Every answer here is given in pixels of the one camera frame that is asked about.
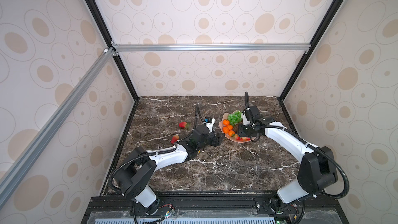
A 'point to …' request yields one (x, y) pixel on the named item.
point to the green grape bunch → (235, 117)
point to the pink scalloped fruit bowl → (224, 116)
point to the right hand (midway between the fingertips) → (239, 131)
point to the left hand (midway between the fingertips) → (224, 132)
